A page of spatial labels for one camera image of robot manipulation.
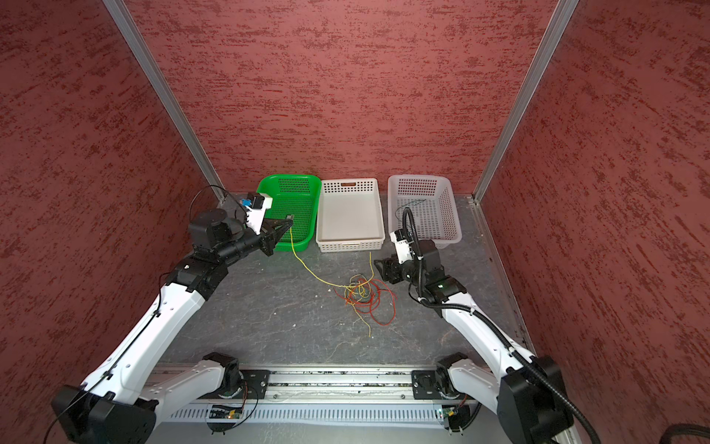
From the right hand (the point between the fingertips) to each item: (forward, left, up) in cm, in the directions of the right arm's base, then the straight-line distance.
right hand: (383, 264), depth 82 cm
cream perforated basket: (+30, +11, -12) cm, 35 cm away
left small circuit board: (-35, +44, -16) cm, 58 cm away
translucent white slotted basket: (+39, -25, -14) cm, 48 cm away
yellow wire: (-3, +9, -9) cm, 13 cm away
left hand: (+2, +25, +17) cm, 30 cm away
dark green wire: (+32, -8, -14) cm, 36 cm away
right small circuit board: (-37, -18, -16) cm, 44 cm away
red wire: (-4, +3, -15) cm, 16 cm away
